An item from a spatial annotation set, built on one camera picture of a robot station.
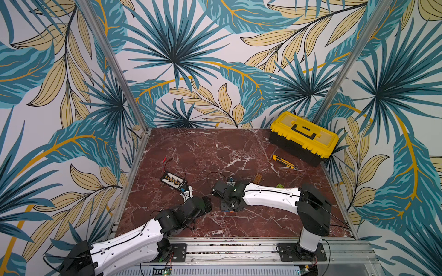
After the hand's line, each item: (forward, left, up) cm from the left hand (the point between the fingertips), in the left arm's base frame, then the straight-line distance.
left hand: (204, 206), depth 80 cm
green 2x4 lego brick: (+13, -40, -6) cm, 42 cm away
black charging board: (+15, +17, -6) cm, 24 cm away
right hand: (+1, -10, -3) cm, 11 cm away
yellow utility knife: (+29, -46, -5) cm, 54 cm away
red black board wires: (+28, +26, -6) cm, 39 cm away
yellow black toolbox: (+34, -52, +10) cm, 63 cm away
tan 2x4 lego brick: (+18, -29, -6) cm, 35 cm away
